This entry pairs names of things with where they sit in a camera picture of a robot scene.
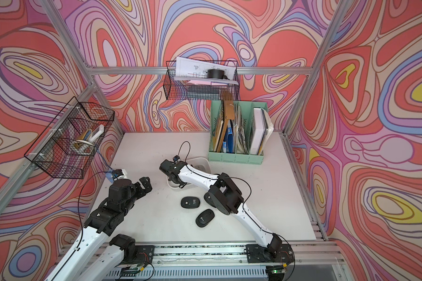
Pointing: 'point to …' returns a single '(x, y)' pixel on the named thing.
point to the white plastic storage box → (201, 164)
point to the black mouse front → (205, 218)
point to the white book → (261, 129)
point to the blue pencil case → (113, 174)
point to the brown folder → (229, 114)
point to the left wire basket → (65, 150)
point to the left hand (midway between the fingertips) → (143, 182)
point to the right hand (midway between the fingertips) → (192, 176)
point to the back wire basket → (179, 90)
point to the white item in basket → (96, 133)
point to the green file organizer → (238, 132)
